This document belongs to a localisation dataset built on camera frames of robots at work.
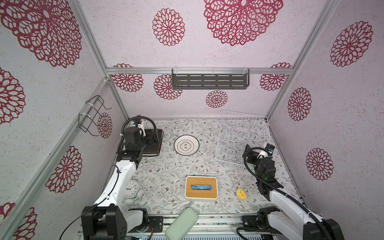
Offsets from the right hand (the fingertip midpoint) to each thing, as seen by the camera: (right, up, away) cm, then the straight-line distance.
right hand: (255, 146), depth 82 cm
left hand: (-58, +7, +1) cm, 58 cm away
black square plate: (-53, +4, -9) cm, 54 cm away
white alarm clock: (-66, -25, -2) cm, 70 cm away
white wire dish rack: (0, +9, +32) cm, 33 cm away
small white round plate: (-38, -1, +23) cm, 45 cm away
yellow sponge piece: (-8, -26, 0) cm, 27 cm away
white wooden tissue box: (-29, -24, +2) cm, 38 cm away
